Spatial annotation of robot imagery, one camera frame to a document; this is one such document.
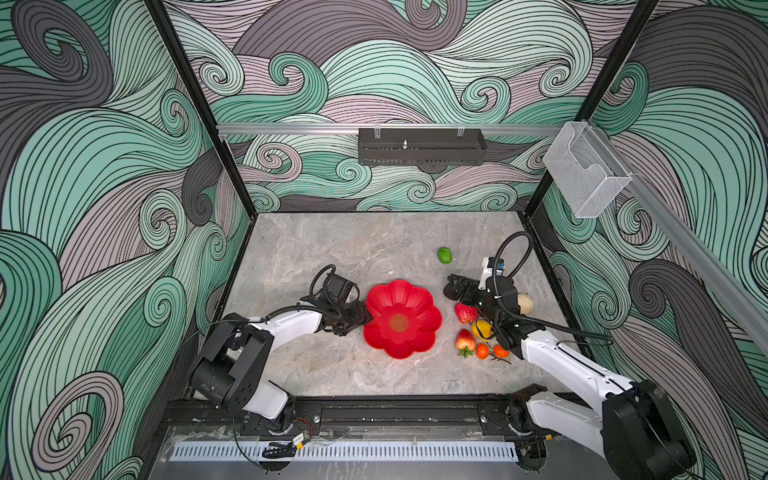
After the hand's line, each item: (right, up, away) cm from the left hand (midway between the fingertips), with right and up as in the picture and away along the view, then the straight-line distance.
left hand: (368, 318), depth 88 cm
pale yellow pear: (+49, +4, +1) cm, 49 cm away
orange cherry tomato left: (+32, -7, -7) cm, 34 cm away
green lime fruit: (+27, +18, +15) cm, 36 cm away
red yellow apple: (+28, -5, -6) cm, 29 cm away
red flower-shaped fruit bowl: (+11, -1, +3) cm, 11 cm away
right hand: (+28, +13, -3) cm, 31 cm away
